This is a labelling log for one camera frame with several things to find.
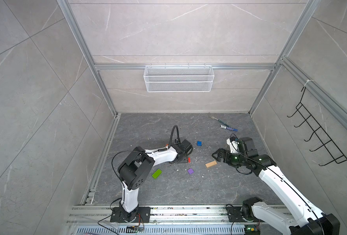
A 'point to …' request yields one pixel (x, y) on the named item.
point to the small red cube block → (188, 159)
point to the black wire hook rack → (336, 153)
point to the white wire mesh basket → (176, 79)
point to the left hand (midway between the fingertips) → (181, 155)
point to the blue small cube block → (199, 143)
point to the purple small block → (190, 171)
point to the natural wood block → (210, 163)
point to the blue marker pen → (226, 127)
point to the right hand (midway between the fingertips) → (218, 155)
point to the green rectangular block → (157, 174)
